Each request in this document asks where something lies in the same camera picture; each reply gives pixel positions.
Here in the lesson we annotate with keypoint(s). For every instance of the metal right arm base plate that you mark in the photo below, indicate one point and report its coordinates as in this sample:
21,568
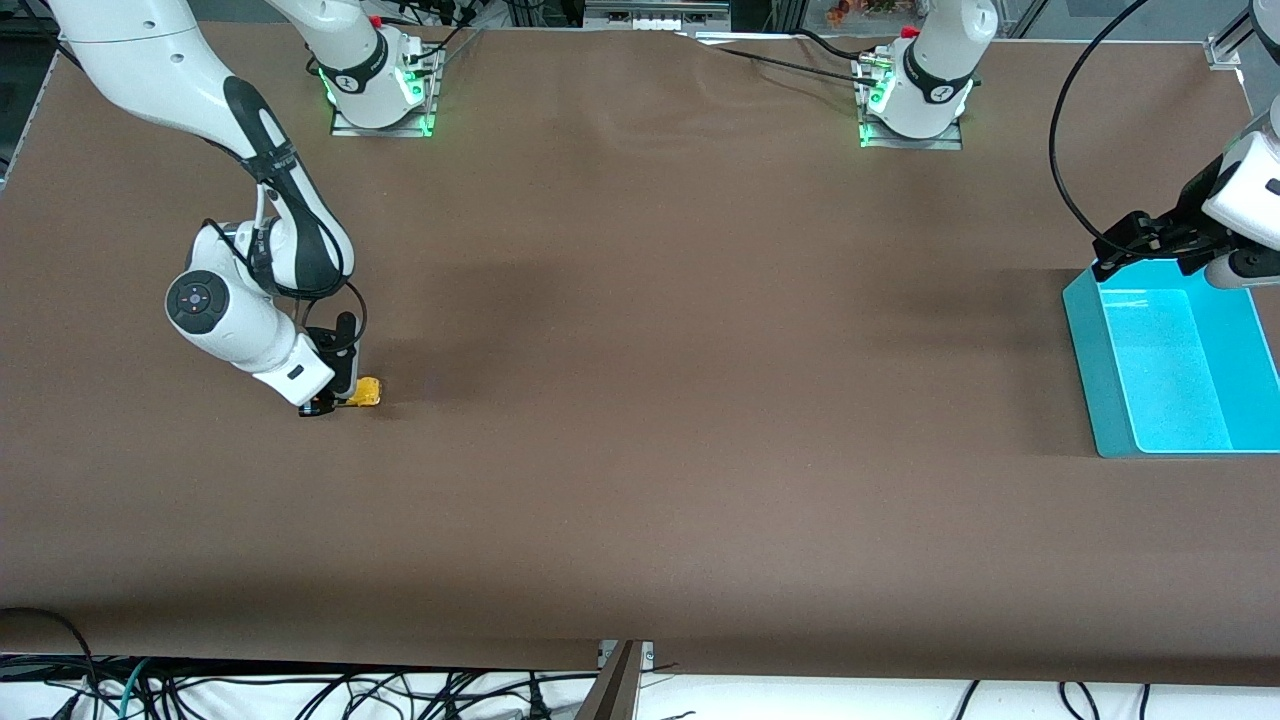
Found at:
350,130

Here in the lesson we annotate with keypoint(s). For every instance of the grey metal device box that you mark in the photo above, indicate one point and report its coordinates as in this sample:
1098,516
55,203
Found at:
655,15

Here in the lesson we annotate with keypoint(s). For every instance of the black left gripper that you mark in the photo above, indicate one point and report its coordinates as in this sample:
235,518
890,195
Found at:
1189,222

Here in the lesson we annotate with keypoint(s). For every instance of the yellow beetle toy car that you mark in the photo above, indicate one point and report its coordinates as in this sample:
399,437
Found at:
368,392

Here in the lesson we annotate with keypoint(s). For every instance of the cyan plastic bin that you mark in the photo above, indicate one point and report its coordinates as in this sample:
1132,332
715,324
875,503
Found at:
1180,380

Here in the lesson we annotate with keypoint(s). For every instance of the brown table cover sheet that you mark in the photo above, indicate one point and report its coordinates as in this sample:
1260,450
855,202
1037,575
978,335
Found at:
640,400

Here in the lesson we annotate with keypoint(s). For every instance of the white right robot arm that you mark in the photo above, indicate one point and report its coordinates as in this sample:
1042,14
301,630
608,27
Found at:
150,60

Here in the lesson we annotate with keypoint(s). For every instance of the metal table edge bracket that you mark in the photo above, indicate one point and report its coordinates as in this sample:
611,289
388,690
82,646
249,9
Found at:
620,690

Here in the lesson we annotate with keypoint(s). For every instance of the aluminium corner bracket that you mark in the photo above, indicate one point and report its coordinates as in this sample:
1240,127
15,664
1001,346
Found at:
1228,52

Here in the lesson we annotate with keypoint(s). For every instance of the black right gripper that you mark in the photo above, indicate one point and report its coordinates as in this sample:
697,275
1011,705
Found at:
341,366

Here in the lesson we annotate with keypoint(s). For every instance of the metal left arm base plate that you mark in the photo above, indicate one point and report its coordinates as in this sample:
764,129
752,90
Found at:
945,145

